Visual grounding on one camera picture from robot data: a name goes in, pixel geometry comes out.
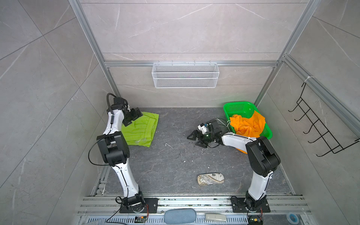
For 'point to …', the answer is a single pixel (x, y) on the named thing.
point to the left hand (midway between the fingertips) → (136, 114)
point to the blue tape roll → (292, 217)
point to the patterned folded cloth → (210, 178)
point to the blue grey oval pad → (180, 216)
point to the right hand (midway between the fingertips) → (191, 139)
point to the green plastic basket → (246, 109)
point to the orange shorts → (251, 126)
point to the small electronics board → (140, 219)
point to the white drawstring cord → (227, 125)
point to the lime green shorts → (140, 132)
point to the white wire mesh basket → (185, 75)
